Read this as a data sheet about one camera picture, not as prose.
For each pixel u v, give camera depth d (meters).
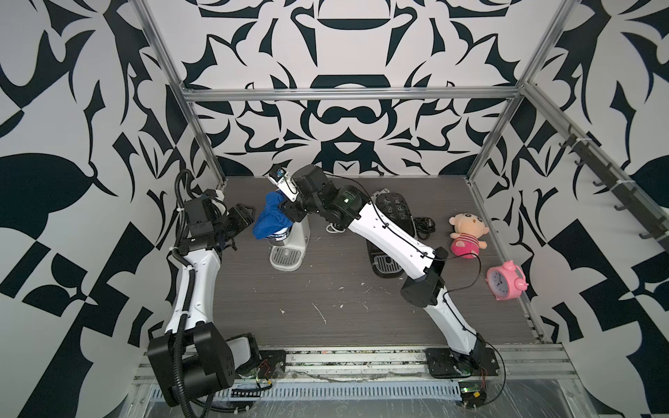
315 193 0.55
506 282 0.81
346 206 0.53
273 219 0.75
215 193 0.73
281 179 0.62
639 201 0.55
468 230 0.96
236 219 0.70
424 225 1.02
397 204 0.82
